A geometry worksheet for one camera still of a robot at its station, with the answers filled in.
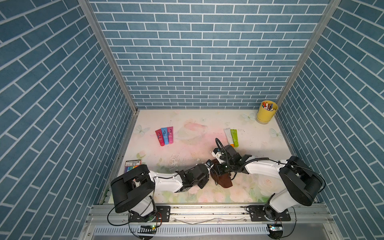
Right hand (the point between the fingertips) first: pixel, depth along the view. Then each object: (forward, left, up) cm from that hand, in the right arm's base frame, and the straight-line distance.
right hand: (212, 172), depth 86 cm
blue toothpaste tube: (+27, +35, +1) cm, 44 cm away
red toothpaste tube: (+23, +37, +1) cm, 44 cm away
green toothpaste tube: (+26, -15, 0) cm, 30 cm away
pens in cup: (+49, -39, +10) cm, 63 cm away
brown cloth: (-4, -6, -1) cm, 8 cm away
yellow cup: (+41, -36, +12) cm, 56 cm away
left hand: (-3, +2, -1) cm, 4 cm away
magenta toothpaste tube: (+27, +31, +1) cm, 41 cm away
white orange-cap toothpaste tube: (+27, -11, 0) cm, 29 cm away
